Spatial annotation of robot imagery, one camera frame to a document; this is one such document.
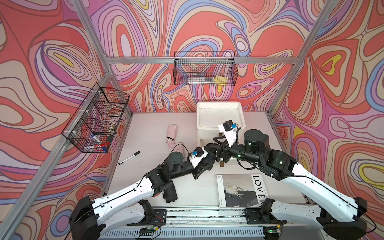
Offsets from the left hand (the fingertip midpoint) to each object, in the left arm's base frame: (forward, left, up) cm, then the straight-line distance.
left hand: (211, 161), depth 66 cm
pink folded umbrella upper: (+36, +24, -22) cm, 48 cm away
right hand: (+2, +1, +8) cm, 9 cm away
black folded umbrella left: (-8, +21, -24) cm, 33 cm away
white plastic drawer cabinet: (+31, -2, -2) cm, 31 cm away
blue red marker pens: (+4, +48, +6) cm, 48 cm away
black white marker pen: (+16, +49, -25) cm, 58 cm away
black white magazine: (-6, -17, -21) cm, 28 cm away
